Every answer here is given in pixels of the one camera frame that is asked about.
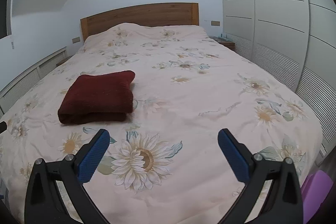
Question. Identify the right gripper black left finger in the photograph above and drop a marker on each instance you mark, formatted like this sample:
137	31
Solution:
44	204

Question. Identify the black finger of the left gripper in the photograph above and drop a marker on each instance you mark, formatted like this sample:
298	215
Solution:
3	126

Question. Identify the purple plastic object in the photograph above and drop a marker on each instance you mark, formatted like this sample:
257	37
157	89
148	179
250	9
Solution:
314	192

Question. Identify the beige wall switch plate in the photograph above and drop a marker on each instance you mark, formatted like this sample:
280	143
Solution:
215	23

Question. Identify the wooden bedside table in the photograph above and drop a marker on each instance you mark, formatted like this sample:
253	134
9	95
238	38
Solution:
221	41

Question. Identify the white radiator cover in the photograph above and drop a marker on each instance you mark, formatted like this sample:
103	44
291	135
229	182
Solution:
29	78

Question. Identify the floral cream bed duvet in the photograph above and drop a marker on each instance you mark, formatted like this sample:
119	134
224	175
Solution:
163	164

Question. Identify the beige wall socket plate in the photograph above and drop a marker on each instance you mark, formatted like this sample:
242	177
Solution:
76	40

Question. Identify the dark red knitted sweater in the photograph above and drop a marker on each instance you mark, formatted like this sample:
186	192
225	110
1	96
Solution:
103	98

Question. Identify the wooden headboard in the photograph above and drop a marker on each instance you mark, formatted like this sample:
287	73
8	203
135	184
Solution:
149	15

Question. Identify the white panelled wardrobe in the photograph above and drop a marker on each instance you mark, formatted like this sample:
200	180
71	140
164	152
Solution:
293	40

